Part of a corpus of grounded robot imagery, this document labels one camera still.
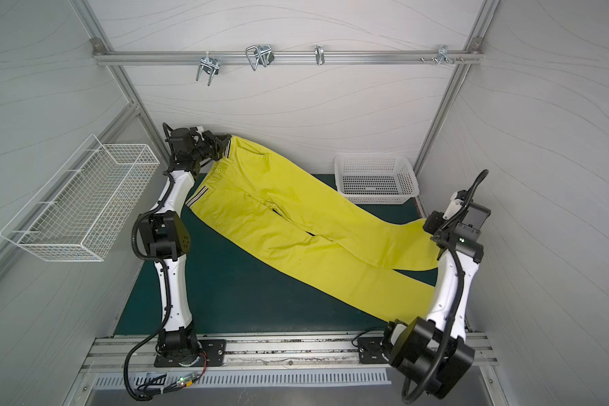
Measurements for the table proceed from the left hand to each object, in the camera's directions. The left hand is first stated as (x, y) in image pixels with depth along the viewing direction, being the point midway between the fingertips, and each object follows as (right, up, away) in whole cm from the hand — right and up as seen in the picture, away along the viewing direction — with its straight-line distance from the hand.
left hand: (233, 132), depth 92 cm
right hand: (+69, -30, -16) cm, 77 cm away
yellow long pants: (+4, -21, +13) cm, 25 cm away
